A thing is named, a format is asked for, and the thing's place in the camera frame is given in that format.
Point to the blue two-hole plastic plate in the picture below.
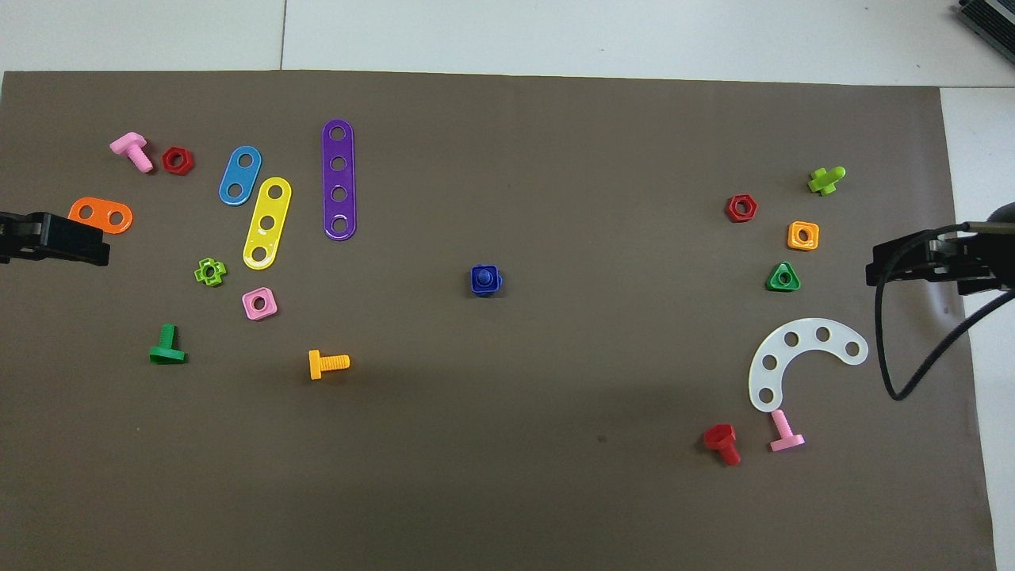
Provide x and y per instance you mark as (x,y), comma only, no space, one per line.
(240,175)

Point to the orange plastic screw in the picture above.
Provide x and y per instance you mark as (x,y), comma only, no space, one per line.
(317,365)

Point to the red hex-head plastic screw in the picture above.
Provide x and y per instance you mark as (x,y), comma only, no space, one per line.
(720,436)

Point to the lime green cross-head screw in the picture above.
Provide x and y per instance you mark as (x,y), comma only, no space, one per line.
(825,182)

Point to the orange square plastic nut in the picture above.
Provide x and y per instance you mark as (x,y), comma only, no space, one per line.
(792,244)

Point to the blue square plastic nut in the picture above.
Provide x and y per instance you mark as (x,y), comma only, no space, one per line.
(475,291)

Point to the green plastic screw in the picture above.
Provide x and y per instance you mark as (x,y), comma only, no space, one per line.
(167,349)

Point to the purple four-hole plastic plate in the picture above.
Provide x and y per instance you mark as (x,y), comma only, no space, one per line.
(338,179)

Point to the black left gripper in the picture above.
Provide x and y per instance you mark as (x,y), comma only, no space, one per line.
(20,246)

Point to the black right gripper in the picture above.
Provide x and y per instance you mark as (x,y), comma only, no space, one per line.
(979,266)

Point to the pink square plastic nut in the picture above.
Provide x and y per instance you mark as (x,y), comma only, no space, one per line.
(247,311)

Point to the green triangular plastic nut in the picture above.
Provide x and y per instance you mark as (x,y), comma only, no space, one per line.
(772,285)

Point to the blue triangle-head plastic screw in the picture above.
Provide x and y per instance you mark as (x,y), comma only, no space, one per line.
(484,277)

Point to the red hexagonal plastic nut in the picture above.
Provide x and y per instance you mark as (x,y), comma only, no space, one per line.
(189,161)
(730,212)

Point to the grey vented metal device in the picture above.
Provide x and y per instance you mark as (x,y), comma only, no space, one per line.
(991,16)

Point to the orange L-shaped plastic plate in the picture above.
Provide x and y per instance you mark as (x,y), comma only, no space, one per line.
(101,213)

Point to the brown paper table mat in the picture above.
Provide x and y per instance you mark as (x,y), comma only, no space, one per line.
(507,476)

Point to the pink square-head plastic screw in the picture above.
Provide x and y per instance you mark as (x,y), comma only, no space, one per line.
(781,428)
(129,145)

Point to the light green cross nut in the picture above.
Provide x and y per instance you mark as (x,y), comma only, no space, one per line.
(200,274)

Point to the white curved five-hole plate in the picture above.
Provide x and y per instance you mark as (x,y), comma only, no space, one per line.
(807,335)

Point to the yellow three-hole plastic plate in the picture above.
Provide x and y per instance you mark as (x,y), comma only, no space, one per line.
(271,208)

